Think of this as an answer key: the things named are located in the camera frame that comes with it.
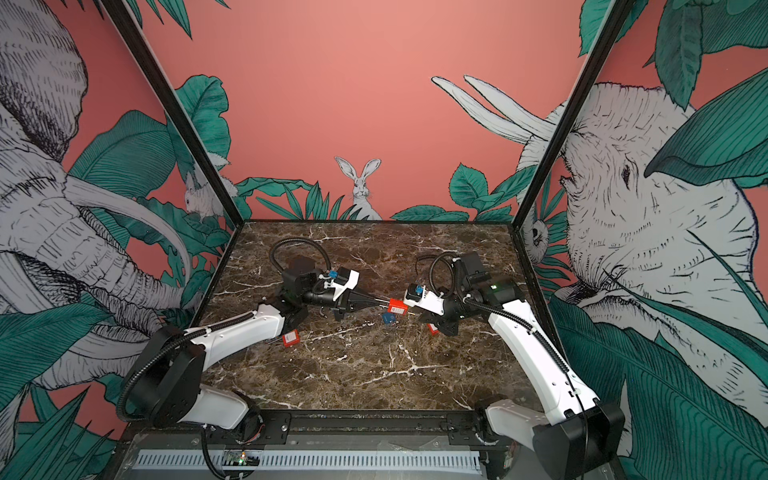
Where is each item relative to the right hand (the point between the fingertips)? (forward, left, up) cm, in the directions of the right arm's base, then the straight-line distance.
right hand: (421, 311), depth 73 cm
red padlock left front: (0, +38, -18) cm, 42 cm away
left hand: (+1, +11, +4) cm, 12 cm away
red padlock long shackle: (-1, +7, +5) cm, 8 cm away
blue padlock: (+8, +9, -19) cm, 23 cm away
